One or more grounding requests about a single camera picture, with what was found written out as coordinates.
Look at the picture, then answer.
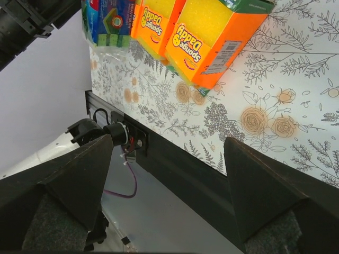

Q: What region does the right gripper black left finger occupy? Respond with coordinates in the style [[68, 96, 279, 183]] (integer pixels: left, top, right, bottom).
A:
[[1, 135, 113, 251]]

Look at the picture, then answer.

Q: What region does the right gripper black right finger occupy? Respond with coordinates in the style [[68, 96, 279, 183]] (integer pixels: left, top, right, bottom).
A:
[[224, 138, 338, 253]]

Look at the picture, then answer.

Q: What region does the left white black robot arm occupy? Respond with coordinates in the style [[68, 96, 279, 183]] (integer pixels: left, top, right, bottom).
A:
[[1, 1, 129, 180]]

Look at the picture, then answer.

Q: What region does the floral patterned table mat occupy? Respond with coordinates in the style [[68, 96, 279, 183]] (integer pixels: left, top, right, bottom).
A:
[[90, 1, 338, 187]]

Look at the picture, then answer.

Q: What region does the orange yellow sponge box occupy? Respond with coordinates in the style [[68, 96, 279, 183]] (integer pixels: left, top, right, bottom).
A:
[[132, 0, 186, 65], [165, 0, 275, 89]]

